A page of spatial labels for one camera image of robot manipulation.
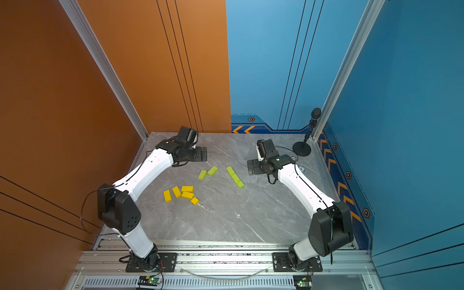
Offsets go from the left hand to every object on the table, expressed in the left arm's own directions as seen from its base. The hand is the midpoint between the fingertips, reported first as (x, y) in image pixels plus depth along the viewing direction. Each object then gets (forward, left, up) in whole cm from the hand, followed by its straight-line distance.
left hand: (200, 152), depth 88 cm
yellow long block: (-15, +17, -17) cm, 29 cm away
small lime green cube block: (-7, -20, -18) cm, 28 cm away
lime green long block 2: (+1, -4, -17) cm, 18 cm away
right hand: (-6, -29, -2) cm, 29 cm away
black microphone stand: (+18, -59, -17) cm, 64 cm away
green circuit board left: (-50, +16, -19) cm, 56 cm away
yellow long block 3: (-10, +8, -18) cm, 22 cm away
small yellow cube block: (-17, +3, -18) cm, 25 cm away
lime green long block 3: (+1, -15, -18) cm, 23 cm away
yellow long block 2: (-12, +14, -18) cm, 26 cm away
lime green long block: (-2, +1, -17) cm, 17 cm away
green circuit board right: (-49, -45, -20) cm, 70 cm away
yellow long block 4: (-14, +7, -17) cm, 24 cm away
